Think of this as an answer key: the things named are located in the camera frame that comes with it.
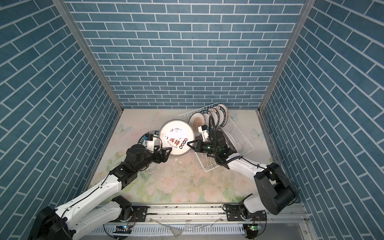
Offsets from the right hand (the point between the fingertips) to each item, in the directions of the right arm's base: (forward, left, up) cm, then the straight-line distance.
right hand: (186, 142), depth 79 cm
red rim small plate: (+29, -23, -4) cm, 37 cm away
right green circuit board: (-32, -36, -20) cm, 53 cm away
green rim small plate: (+28, -10, -7) cm, 30 cm away
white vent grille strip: (-36, 0, -19) cm, 41 cm away
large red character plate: (+3, +5, +3) cm, 7 cm away
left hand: (-3, +11, -2) cm, 11 cm away
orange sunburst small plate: (+26, -3, -10) cm, 28 cm away
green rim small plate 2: (+29, -15, -7) cm, 33 cm away
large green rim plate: (+17, +26, -16) cm, 35 cm away
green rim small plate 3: (+28, -21, -8) cm, 35 cm away
